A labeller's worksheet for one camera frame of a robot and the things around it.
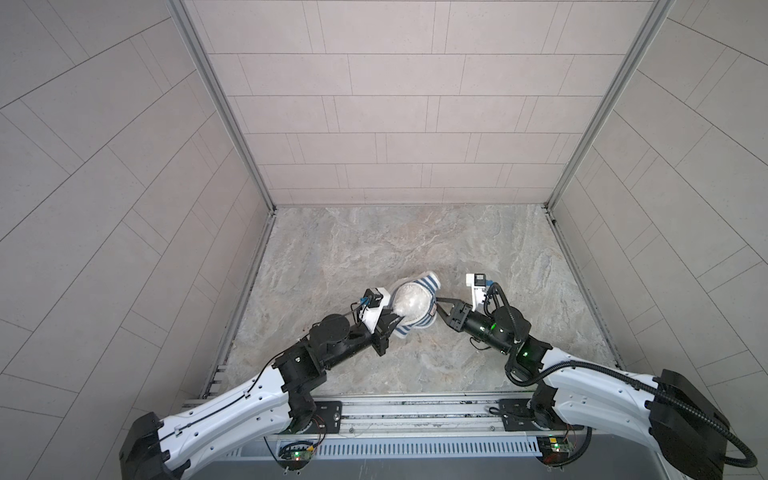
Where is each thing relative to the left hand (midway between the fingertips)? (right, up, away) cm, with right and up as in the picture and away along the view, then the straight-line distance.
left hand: (410, 317), depth 67 cm
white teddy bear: (0, +4, -3) cm, 6 cm away
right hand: (+5, +1, +4) cm, 6 cm away
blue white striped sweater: (+5, +8, +1) cm, 9 cm away
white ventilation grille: (-5, -31, +1) cm, 31 cm away
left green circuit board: (-25, -30, -2) cm, 39 cm away
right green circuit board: (+33, -31, +1) cm, 46 cm away
